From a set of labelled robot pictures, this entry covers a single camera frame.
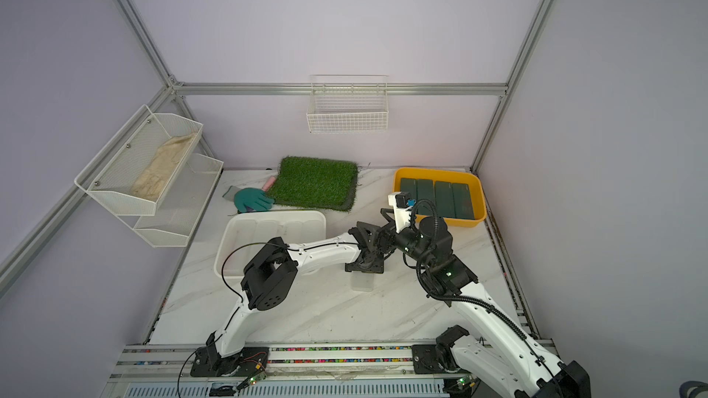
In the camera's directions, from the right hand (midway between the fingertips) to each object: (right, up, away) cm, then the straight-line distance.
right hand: (372, 221), depth 72 cm
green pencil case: (+17, +11, +42) cm, 47 cm away
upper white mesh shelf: (-68, +14, +6) cm, 69 cm away
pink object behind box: (-42, +12, +42) cm, 61 cm away
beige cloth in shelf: (-61, +10, +3) cm, 62 cm away
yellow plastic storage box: (+34, +15, +41) cm, 55 cm away
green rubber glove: (-47, +5, +38) cm, 61 cm away
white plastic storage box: (-45, -5, +26) cm, 53 cm away
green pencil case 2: (+23, +9, +40) cm, 47 cm away
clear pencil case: (-3, -21, +16) cm, 27 cm away
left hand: (-1, -18, +19) cm, 26 cm away
